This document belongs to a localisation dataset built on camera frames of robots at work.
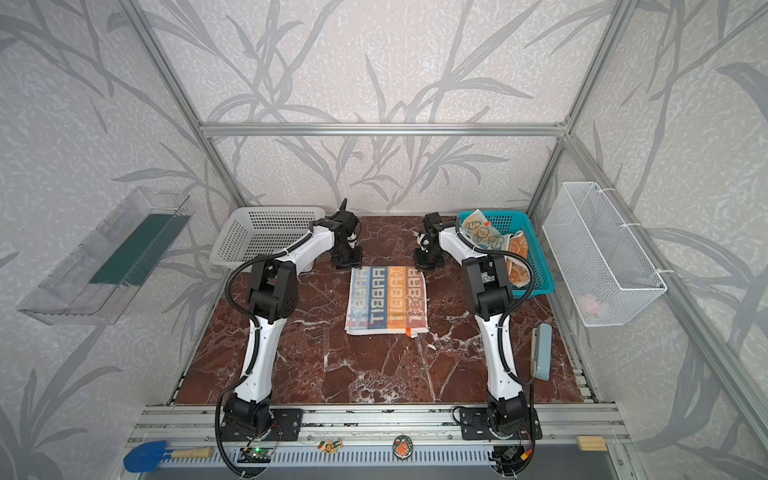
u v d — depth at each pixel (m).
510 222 1.11
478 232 1.12
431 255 0.91
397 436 0.73
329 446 0.71
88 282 0.63
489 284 0.65
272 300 0.62
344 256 0.91
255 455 0.71
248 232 1.12
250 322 0.63
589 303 0.73
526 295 0.58
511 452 0.74
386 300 0.96
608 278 0.60
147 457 0.71
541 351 0.82
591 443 0.71
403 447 0.71
